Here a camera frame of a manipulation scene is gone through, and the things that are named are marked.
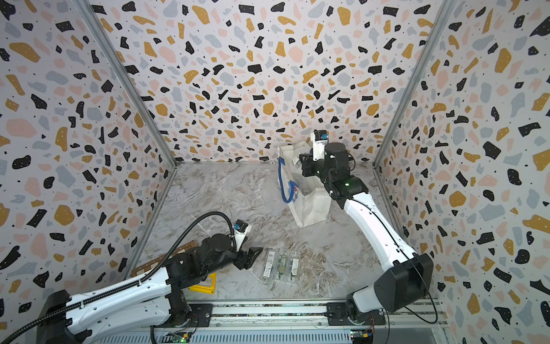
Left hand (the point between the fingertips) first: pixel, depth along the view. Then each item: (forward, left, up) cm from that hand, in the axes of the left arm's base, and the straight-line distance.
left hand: (257, 244), depth 74 cm
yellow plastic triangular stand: (-11, +18, -16) cm, 26 cm away
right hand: (+24, -16, +20) cm, 34 cm away
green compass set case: (-2, -8, -14) cm, 17 cm away
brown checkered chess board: (-1, +41, -14) cm, 44 cm away
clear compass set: (-3, -13, -14) cm, 20 cm away
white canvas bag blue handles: (+16, -18, +6) cm, 25 cm away
